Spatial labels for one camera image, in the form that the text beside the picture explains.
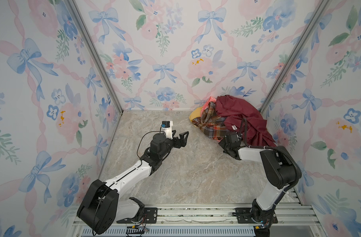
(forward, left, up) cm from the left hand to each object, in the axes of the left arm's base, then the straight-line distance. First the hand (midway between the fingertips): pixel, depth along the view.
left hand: (183, 130), depth 78 cm
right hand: (+8, -27, -22) cm, 36 cm away
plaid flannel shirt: (+18, -19, -14) cm, 30 cm away
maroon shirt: (+25, -35, -9) cm, 44 cm away
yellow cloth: (+32, -10, -19) cm, 39 cm away
